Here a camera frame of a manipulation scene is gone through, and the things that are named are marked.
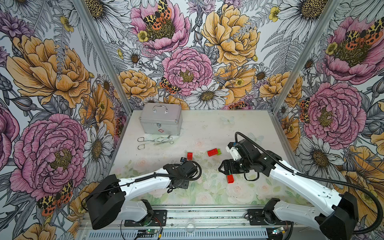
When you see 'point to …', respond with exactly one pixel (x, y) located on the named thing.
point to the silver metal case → (161, 118)
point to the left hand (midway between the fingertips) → (179, 185)
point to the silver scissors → (169, 140)
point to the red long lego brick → (212, 152)
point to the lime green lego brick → (219, 151)
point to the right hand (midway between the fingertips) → (226, 172)
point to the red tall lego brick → (230, 179)
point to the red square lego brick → (189, 156)
